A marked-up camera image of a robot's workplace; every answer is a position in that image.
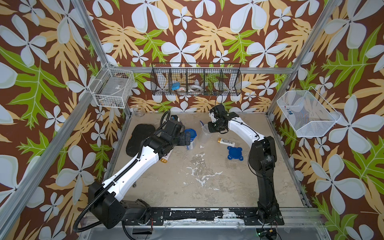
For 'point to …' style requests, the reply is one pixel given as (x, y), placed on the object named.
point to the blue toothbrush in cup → (201, 123)
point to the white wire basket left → (111, 87)
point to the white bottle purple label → (165, 158)
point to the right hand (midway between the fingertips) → (209, 128)
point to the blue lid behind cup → (235, 152)
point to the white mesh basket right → (309, 114)
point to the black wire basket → (196, 79)
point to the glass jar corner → (139, 110)
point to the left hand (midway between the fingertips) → (182, 133)
